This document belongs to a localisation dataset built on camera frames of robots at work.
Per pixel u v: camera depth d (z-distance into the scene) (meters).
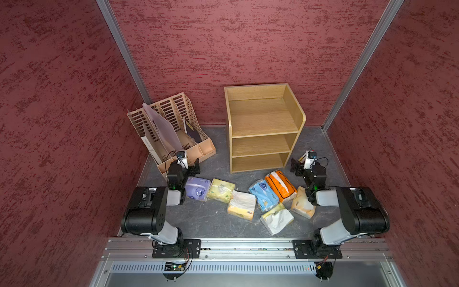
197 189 0.85
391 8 0.71
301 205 0.82
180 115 1.08
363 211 0.46
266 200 0.84
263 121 0.80
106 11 0.71
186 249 0.73
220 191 0.85
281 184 0.85
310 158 0.80
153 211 0.45
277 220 0.74
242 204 0.81
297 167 0.84
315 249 0.68
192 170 0.83
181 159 0.79
